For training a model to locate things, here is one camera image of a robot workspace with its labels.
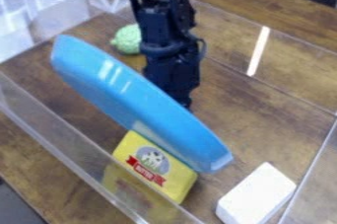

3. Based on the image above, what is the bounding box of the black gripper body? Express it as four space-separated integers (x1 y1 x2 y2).
135 0 205 109

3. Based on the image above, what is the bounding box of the blue round tray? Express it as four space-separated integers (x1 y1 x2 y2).
51 35 233 173

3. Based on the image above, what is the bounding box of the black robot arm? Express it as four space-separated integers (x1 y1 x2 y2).
131 0 206 109

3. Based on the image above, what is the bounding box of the yellow butter block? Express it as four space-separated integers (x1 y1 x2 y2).
103 130 197 204

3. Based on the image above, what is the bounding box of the white speckled foam block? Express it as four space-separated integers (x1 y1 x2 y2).
216 162 296 224

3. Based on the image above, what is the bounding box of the green bumpy gourd toy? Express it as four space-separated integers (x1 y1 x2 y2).
111 24 141 54

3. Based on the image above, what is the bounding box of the clear acrylic enclosure wall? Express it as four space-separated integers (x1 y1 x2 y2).
0 0 337 224

